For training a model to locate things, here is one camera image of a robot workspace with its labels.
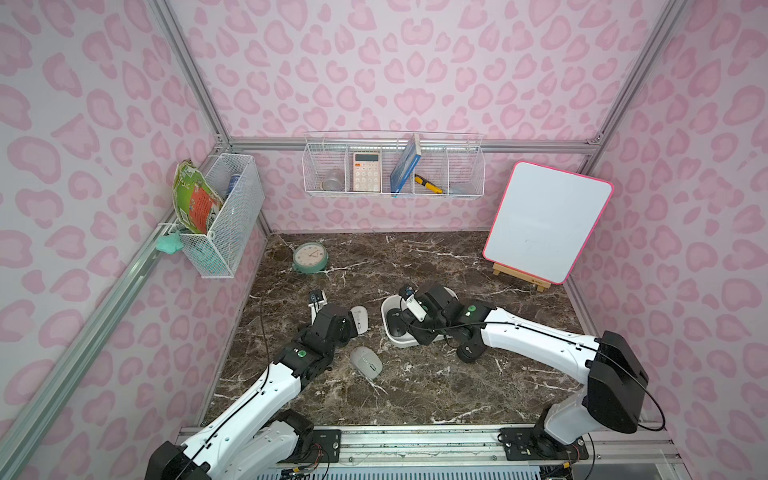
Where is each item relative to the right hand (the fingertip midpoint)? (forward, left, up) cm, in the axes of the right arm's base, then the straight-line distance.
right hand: (413, 321), depth 82 cm
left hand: (+1, +22, +2) cm, 22 cm away
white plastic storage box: (-7, +1, +4) cm, 8 cm away
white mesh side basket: (+34, +52, +22) cm, 66 cm away
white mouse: (+6, +16, -9) cm, 19 cm away
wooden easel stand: (+25, -31, -9) cm, 40 cm away
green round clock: (+30, +38, -9) cm, 49 cm away
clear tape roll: (+39, +26, +16) cm, 50 cm away
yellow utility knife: (+42, -6, +13) cm, 44 cm away
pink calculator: (+42, +15, +19) cm, 48 cm away
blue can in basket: (+32, +52, +23) cm, 65 cm away
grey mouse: (-8, +13, -8) cm, 18 cm away
